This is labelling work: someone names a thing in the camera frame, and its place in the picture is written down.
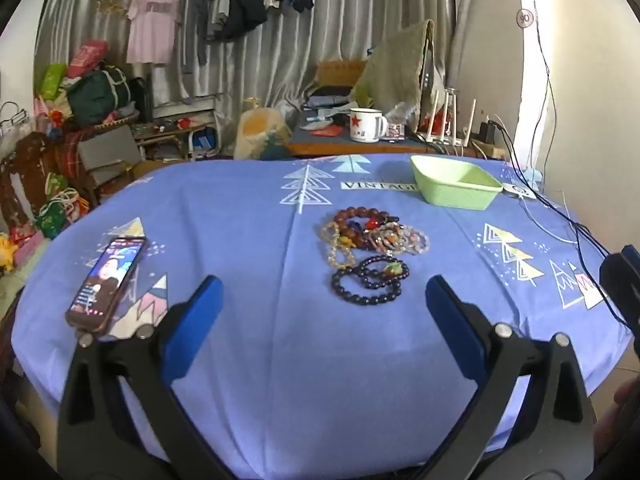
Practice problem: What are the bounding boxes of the black cable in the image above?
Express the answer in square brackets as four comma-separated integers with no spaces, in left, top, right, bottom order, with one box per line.
[492,5,631,331]

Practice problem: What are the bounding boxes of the clear plastic bag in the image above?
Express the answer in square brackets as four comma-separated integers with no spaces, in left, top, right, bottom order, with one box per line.
[382,102,418,138]

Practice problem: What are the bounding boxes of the dark green duffel bag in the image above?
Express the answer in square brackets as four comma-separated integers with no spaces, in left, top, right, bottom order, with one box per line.
[66,67,132,126]

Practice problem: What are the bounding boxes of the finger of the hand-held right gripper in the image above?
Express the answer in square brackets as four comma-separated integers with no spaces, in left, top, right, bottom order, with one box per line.
[599,244,640,361]

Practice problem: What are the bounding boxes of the light green bag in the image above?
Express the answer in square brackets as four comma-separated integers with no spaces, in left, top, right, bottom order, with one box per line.
[37,63,68,101]

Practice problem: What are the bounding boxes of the beige towel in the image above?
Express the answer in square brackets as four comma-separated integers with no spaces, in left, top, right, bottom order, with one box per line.
[350,19,436,121]

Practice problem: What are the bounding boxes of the pink red bag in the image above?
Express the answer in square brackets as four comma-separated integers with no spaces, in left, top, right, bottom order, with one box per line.
[67,40,108,78]

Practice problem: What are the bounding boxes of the blue printed tablecloth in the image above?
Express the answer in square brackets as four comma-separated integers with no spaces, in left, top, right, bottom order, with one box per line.
[10,154,632,480]

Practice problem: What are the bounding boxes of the black suitcase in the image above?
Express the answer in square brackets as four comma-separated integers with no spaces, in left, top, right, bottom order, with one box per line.
[129,76,153,123]

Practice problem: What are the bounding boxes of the white dish rack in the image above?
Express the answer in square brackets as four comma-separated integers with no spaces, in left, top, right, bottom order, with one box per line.
[417,89,476,148]

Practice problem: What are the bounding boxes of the cardboard box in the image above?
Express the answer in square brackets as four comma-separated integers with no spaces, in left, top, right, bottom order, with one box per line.
[316,60,368,87]

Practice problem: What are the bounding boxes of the light green plastic bowl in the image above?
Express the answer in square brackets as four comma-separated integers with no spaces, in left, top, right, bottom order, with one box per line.
[410,155,503,211]

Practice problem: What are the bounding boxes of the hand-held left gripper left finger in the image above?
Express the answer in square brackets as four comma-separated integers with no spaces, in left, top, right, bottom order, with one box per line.
[56,275,236,480]

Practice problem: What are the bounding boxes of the white cable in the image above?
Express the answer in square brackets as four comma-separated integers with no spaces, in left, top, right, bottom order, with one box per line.
[519,194,578,246]

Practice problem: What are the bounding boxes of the pile of mixed bracelets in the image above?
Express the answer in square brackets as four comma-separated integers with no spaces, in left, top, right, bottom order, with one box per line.
[321,204,431,307]

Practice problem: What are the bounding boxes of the grey folded board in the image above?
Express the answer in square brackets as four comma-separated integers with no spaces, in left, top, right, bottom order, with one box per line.
[75,125,143,186]

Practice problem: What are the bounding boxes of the large black bead bracelet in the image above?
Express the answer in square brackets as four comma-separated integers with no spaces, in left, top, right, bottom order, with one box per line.
[331,266,403,307]

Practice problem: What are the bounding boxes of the green gift bag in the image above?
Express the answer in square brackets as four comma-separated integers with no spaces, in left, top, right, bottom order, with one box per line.
[35,187,91,238]

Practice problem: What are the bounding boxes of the carved wooden chair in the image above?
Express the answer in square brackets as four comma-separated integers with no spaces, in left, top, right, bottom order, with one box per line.
[0,132,66,241]

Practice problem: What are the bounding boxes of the grey hanging garment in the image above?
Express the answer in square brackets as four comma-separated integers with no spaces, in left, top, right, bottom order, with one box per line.
[182,0,231,66]

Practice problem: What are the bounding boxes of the smartphone with lit screen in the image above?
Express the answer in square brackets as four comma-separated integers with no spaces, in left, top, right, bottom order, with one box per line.
[65,236,149,336]

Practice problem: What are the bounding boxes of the white enamel mug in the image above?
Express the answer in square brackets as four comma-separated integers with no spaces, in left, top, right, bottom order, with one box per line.
[349,108,388,144]

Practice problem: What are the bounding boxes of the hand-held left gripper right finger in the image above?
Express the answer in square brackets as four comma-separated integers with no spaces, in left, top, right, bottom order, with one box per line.
[425,275,598,480]

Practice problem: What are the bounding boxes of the pink t-shirt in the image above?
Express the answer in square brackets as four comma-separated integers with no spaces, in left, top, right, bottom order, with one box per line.
[125,0,182,66]

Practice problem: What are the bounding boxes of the brown wooden bead bracelet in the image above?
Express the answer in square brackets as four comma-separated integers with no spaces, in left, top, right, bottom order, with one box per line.
[334,205,401,241]

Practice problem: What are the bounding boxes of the black hanging jacket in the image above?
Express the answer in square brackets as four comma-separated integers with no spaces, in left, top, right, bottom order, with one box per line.
[220,0,268,41]

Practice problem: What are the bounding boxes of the small black bead bracelet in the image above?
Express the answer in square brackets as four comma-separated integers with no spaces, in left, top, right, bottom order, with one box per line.
[356,255,410,291]

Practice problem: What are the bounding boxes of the beige orange sack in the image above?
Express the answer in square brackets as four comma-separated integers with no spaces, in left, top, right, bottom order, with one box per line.
[234,97,293,161]

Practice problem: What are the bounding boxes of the white charger puck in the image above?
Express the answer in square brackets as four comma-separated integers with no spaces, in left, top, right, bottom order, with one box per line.
[502,182,538,200]

